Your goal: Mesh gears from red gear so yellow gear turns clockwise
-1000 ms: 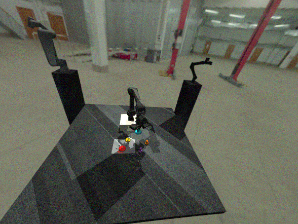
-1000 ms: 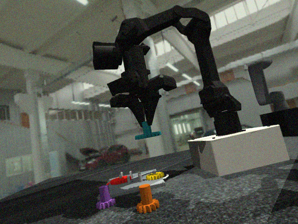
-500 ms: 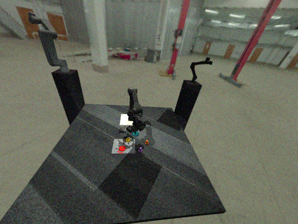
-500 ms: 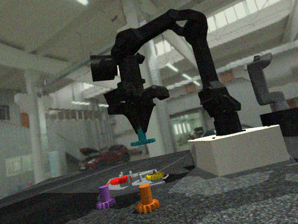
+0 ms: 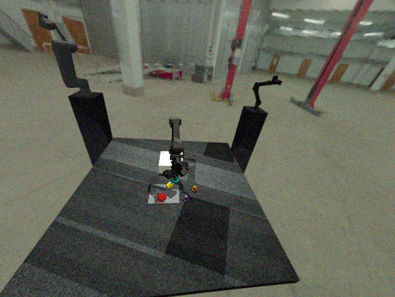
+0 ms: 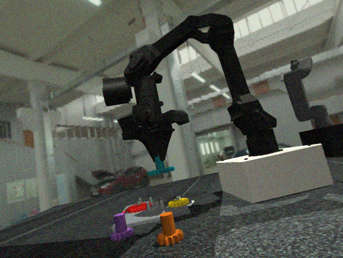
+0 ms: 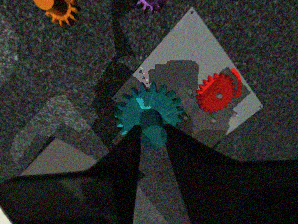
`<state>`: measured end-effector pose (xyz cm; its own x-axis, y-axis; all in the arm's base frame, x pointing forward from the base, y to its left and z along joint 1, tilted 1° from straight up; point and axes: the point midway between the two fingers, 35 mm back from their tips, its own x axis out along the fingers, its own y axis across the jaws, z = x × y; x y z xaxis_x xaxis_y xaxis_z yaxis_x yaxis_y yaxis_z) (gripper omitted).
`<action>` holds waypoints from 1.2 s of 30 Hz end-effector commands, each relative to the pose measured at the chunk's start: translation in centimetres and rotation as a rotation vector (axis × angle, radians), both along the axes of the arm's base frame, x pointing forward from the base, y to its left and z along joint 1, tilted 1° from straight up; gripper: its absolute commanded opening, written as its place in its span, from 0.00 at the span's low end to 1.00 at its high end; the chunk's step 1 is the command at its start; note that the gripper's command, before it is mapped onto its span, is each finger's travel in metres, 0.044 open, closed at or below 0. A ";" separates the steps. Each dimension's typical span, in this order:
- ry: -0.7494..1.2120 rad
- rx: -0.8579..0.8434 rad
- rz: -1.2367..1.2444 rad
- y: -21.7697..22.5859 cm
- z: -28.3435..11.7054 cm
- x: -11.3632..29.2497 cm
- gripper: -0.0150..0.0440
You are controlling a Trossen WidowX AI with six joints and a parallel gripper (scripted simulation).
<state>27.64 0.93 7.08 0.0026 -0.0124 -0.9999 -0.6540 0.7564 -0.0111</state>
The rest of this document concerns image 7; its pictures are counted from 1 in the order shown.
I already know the teal gear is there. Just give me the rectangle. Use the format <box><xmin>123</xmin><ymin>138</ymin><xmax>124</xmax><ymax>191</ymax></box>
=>
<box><xmin>114</xmin><ymin>81</ymin><xmax>184</xmax><ymax>149</ymax></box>

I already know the red gear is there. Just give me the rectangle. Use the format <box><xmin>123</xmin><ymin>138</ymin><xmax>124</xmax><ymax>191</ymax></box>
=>
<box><xmin>195</xmin><ymin>73</ymin><xmax>236</xmax><ymax>113</ymax></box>

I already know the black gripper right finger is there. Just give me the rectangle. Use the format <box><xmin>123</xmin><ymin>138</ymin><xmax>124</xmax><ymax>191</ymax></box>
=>
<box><xmin>165</xmin><ymin>124</ymin><xmax>298</xmax><ymax>224</ymax></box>

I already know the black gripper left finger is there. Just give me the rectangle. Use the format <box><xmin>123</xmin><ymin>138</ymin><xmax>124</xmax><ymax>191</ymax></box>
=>
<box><xmin>0</xmin><ymin>125</ymin><xmax>141</xmax><ymax>224</ymax></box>

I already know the orange gear with tall handle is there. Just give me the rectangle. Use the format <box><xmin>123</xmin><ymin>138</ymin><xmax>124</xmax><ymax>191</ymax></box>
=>
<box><xmin>34</xmin><ymin>0</ymin><xmax>80</xmax><ymax>28</ymax></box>

